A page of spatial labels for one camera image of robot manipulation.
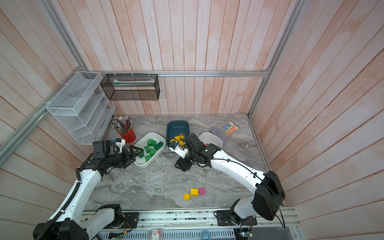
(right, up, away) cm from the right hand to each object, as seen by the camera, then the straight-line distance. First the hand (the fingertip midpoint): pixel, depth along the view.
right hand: (179, 160), depth 78 cm
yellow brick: (-1, +11, +26) cm, 28 cm away
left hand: (-21, +2, -1) cm, 21 cm away
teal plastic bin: (-6, +17, +32) cm, 37 cm away
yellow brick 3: (+8, -19, +3) cm, 20 cm away
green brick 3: (-22, -2, +16) cm, 27 cm away
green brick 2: (-19, +2, +19) cm, 27 cm away
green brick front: (-19, +7, +23) cm, 31 cm away
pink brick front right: (+13, -18, +3) cm, 22 cm away
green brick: (-23, +3, +20) cm, 30 cm away
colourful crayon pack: (+36, +17, +32) cm, 52 cm away
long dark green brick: (-16, +5, +22) cm, 27 cm away
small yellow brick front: (+4, -21, +2) cm, 21 cm away
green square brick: (-22, +7, +23) cm, 32 cm away
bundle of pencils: (-39, +20, +19) cm, 47 cm away
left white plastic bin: (-26, +7, +21) cm, 34 cm away
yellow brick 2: (-6, +9, +23) cm, 26 cm away
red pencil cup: (-35, +12, +21) cm, 42 cm away
